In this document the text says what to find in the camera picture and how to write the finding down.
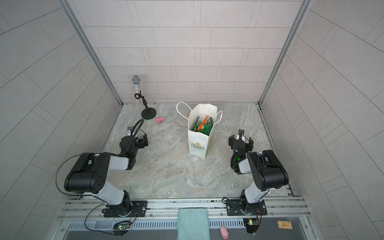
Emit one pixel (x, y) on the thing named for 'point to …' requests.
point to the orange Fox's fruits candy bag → (205, 121)
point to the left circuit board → (121, 228)
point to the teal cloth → (193, 224)
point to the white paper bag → (199, 144)
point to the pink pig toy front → (224, 232)
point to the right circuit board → (251, 225)
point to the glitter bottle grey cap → (136, 80)
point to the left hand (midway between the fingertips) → (140, 132)
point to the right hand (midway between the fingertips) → (241, 134)
